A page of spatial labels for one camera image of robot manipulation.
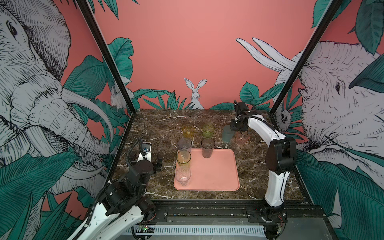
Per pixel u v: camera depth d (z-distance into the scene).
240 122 0.73
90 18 0.73
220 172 0.93
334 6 0.69
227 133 0.99
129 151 0.41
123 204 0.43
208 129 1.07
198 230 0.70
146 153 0.53
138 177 0.46
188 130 1.06
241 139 1.04
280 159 0.53
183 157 0.80
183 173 0.93
